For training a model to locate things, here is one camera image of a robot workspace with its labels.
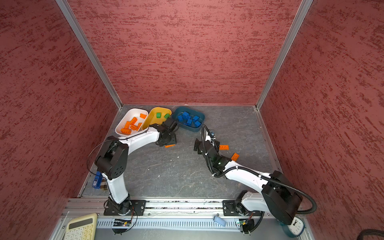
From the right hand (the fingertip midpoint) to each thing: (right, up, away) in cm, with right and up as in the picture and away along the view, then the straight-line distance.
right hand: (202, 142), depth 85 cm
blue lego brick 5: (-3, +10, +21) cm, 23 cm away
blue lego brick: (-12, +17, +25) cm, 32 cm away
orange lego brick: (-54, +5, +18) cm, 57 cm away
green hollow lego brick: (-33, +17, +29) cm, 47 cm away
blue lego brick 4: (-4, +15, +25) cm, 29 cm away
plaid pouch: (-53, -22, -7) cm, 58 cm away
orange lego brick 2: (-45, +9, +21) cm, 51 cm away
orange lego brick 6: (+21, -10, +8) cm, 25 cm away
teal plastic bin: (-7, +19, +26) cm, 33 cm away
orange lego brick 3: (-50, +12, +23) cm, 56 cm away
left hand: (-20, -2, +9) cm, 23 cm away
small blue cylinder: (+8, -34, -16) cm, 39 cm away
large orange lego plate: (-21, -3, +4) cm, 21 cm away
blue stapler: (-58, -20, -5) cm, 61 cm away
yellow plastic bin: (-38, +15, +26) cm, 48 cm away
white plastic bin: (-56, +12, +21) cm, 61 cm away
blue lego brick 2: (-16, +14, +25) cm, 33 cm away
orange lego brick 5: (-44, +16, +26) cm, 54 cm away
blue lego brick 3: (-9, +12, +22) cm, 26 cm away
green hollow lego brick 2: (-26, +16, +26) cm, 40 cm away
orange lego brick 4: (-48, +8, +19) cm, 53 cm away
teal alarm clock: (+41, -36, -19) cm, 58 cm away
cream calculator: (-56, -36, -18) cm, 69 cm away
